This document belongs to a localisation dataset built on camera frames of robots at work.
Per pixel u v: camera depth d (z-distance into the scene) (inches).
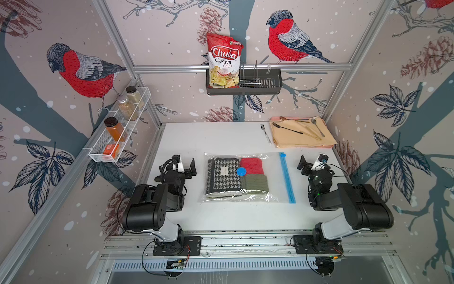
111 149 26.0
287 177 36.4
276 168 37.6
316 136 44.8
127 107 29.3
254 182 36.2
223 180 35.5
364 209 17.5
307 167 32.0
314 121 47.5
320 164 29.9
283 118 48.1
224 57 31.2
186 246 28.6
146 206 18.5
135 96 31.6
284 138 43.9
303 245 28.7
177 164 30.2
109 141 28.5
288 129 46.5
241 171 36.4
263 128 46.6
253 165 37.2
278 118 48.7
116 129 26.2
